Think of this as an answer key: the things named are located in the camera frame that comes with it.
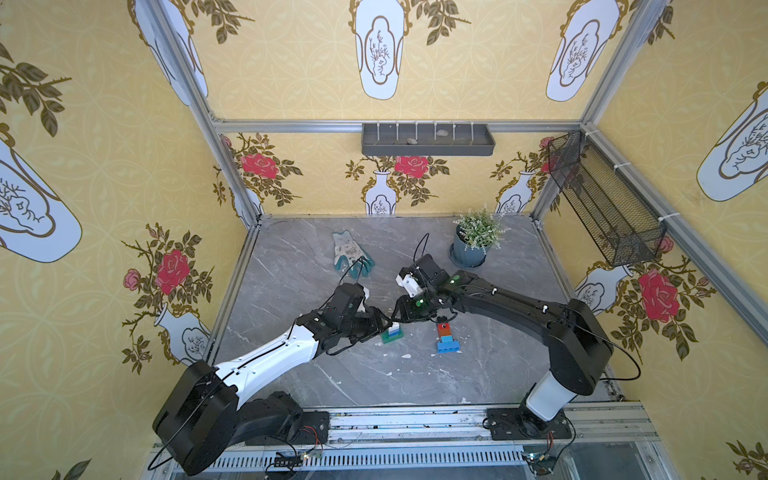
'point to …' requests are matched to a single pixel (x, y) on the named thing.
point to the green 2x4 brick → (386, 337)
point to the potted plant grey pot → (463, 255)
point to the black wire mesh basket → (623, 230)
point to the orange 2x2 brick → (444, 332)
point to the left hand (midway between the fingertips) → (394, 325)
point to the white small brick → (394, 330)
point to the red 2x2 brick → (444, 326)
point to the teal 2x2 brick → (447, 338)
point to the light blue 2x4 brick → (448, 347)
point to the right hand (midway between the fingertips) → (395, 323)
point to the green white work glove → (348, 252)
